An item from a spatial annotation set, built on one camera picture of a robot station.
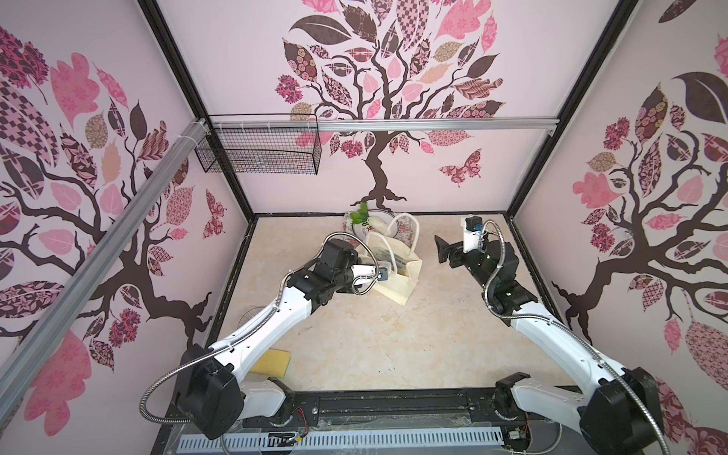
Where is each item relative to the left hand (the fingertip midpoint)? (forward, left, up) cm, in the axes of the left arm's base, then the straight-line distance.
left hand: (356, 266), depth 81 cm
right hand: (+5, -28, +10) cm, 30 cm away
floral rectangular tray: (+30, -19, -17) cm, 39 cm away
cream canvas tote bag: (+7, -15, -9) cm, 19 cm away
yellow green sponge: (-21, +24, -18) cm, 37 cm away
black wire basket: (+41, +33, +16) cm, 54 cm away
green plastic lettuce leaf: (+36, -1, -16) cm, 40 cm away
